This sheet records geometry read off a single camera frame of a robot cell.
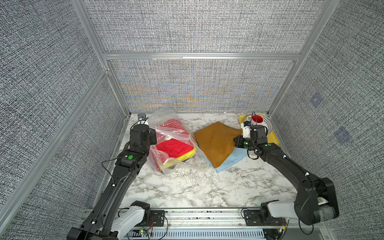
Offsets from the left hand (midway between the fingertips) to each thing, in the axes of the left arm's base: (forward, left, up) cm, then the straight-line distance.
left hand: (149, 127), depth 73 cm
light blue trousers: (-3, -48, -25) cm, 55 cm away
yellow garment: (-10, -10, -19) cm, 24 cm away
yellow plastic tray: (+12, -78, -30) cm, 84 cm away
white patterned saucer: (+22, -77, -27) cm, 84 cm away
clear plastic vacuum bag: (-5, -25, -29) cm, 38 cm away
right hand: (+3, -45, -13) cm, 47 cm away
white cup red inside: (+21, -68, -21) cm, 74 cm away
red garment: (-1, -10, -12) cm, 16 cm away
